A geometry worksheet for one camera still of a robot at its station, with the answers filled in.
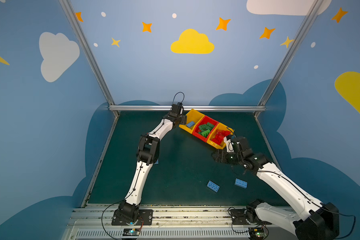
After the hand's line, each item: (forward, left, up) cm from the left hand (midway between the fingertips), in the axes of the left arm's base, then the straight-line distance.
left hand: (183, 117), depth 109 cm
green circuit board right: (-69, -36, -9) cm, 78 cm away
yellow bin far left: (+7, -8, -6) cm, 13 cm away
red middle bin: (0, -17, -2) cm, 17 cm away
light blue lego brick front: (-48, -17, -7) cm, 51 cm away
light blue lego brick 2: (-46, -33, -6) cm, 57 cm away
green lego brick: (-8, -16, -4) cm, 18 cm away
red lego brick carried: (-15, -25, -3) cm, 29 cm away
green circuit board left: (-70, +25, -8) cm, 74 cm away
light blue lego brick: (-3, -6, -5) cm, 8 cm away
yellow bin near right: (-7, -26, -3) cm, 27 cm away
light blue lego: (-33, +17, -7) cm, 38 cm away
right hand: (-35, -19, +8) cm, 41 cm away
